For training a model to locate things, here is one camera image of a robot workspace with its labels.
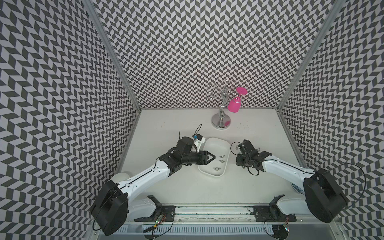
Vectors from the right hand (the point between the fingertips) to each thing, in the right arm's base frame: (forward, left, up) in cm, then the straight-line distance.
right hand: (240, 161), depth 89 cm
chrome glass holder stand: (+32, +8, 0) cm, 33 cm away
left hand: (-5, +18, +14) cm, 23 cm away
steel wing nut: (+4, +10, -2) cm, 11 cm away
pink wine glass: (+36, 0, +13) cm, 38 cm away
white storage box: (+13, +10, -6) cm, 17 cm away
